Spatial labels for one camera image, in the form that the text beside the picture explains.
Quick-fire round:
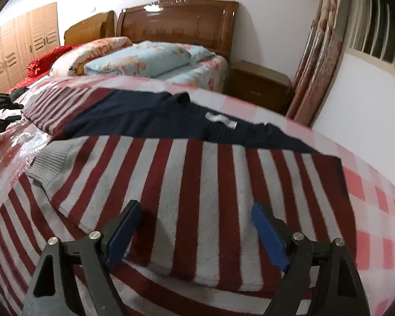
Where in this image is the red grey striped sweater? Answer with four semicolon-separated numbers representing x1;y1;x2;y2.
0;81;358;316

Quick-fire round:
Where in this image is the dark cloth on bed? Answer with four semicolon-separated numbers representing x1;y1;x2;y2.
10;86;29;102

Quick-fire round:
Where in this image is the red blanket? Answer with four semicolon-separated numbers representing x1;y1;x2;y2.
6;46;76;93

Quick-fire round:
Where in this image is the wooden wardrobe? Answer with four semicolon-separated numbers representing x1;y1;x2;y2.
0;2;60;93

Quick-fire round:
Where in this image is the orange floral pillow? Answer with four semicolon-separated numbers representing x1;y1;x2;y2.
49;36;132;77

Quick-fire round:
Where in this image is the pink checked bed cover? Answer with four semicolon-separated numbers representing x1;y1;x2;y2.
0;73;395;316

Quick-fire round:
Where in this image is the small wooden headboard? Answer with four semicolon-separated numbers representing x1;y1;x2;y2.
64;11;116;46

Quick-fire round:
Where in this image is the light blue floral pillow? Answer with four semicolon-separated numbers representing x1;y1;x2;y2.
84;41;215;78

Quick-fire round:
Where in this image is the floral bed sheet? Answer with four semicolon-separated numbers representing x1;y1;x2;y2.
155;55;229;93

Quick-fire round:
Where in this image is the wooden nightstand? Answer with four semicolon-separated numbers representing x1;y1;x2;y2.
225;61;294;116

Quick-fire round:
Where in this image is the large wooden headboard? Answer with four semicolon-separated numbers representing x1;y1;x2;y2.
116;0;239;59

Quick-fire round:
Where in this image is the pink floral curtain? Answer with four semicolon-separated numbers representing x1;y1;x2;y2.
286;0;351;126

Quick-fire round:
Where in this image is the barred window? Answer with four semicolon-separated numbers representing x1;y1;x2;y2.
344;0;395;77

